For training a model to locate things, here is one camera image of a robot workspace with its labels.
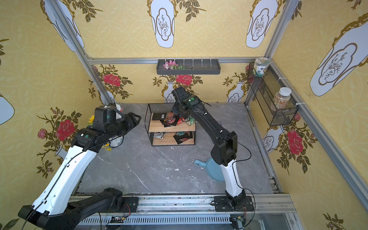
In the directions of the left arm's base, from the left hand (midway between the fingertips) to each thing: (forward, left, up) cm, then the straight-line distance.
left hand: (132, 119), depth 71 cm
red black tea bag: (+10, -18, -13) cm, 24 cm away
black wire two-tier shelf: (+5, -14, -16) cm, 22 cm away
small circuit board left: (-38, +9, -34) cm, 52 cm away
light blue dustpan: (-16, -44, -30) cm, 55 cm away
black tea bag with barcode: (+14, -11, -15) cm, 23 cm away
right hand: (+15, -24, -9) cm, 29 cm away
